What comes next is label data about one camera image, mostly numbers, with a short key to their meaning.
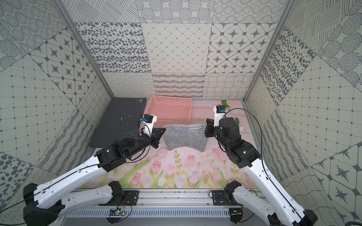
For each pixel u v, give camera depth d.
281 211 0.38
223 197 0.73
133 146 0.51
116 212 0.70
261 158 0.44
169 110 1.10
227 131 0.47
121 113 1.06
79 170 0.44
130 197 0.73
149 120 0.55
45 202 0.39
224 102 1.17
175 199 0.75
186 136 0.73
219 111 0.56
